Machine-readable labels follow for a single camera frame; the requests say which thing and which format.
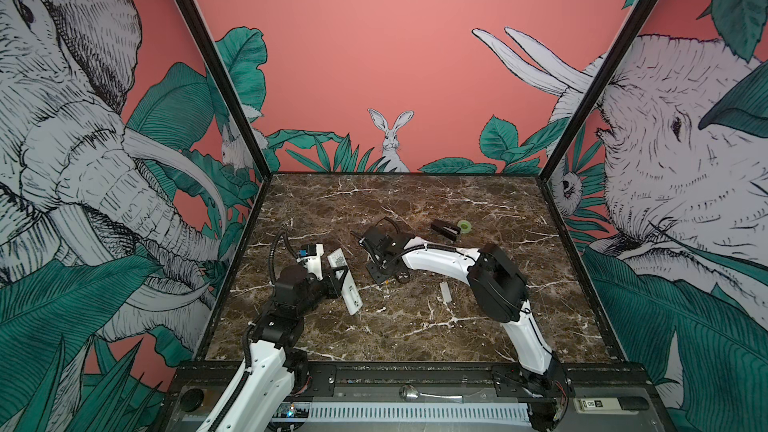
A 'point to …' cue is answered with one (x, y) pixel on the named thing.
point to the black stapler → (448, 231)
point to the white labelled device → (610, 405)
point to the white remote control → (350, 295)
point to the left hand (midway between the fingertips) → (346, 265)
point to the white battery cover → (446, 293)
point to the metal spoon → (410, 393)
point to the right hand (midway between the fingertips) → (373, 270)
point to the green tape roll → (465, 226)
